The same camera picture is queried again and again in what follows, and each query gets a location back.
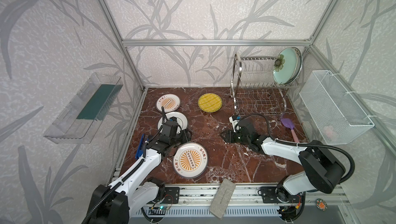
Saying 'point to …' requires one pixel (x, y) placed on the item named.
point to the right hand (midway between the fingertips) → (222, 130)
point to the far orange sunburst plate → (170, 102)
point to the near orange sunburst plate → (190, 160)
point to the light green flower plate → (285, 65)
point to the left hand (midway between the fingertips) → (192, 130)
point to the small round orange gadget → (321, 204)
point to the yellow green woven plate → (210, 102)
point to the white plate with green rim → (181, 120)
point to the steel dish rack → (254, 89)
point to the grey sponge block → (222, 197)
